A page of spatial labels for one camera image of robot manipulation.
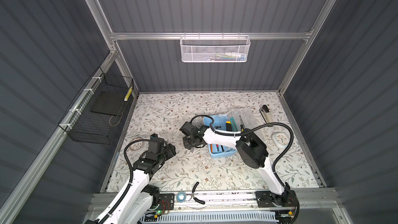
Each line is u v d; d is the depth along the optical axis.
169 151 0.74
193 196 0.76
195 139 0.70
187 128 0.74
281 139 0.92
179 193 0.75
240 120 0.91
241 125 0.89
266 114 1.03
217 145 0.64
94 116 0.72
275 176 0.60
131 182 0.50
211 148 0.92
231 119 0.94
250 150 0.56
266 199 0.73
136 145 0.93
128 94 0.81
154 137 0.75
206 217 0.77
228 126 0.92
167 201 0.72
